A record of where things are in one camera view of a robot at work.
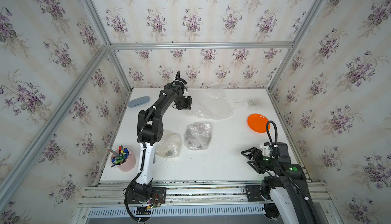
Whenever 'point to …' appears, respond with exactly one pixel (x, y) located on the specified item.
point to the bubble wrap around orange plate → (210, 103)
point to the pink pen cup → (123, 159)
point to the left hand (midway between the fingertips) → (191, 107)
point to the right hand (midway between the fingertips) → (247, 157)
